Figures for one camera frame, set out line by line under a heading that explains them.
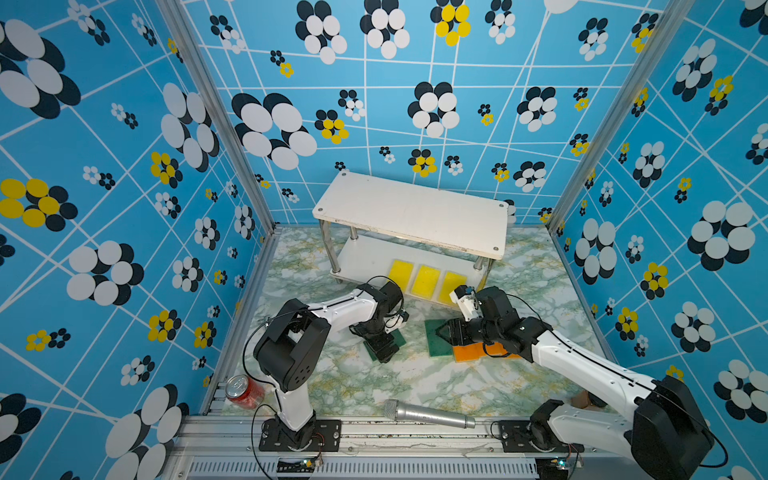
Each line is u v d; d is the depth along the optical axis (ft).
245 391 2.33
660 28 2.33
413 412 2.45
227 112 2.89
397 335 2.92
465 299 2.46
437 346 2.84
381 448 2.38
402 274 3.25
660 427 1.30
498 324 2.07
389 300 2.57
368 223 2.43
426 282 3.07
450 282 3.16
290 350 1.55
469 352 2.84
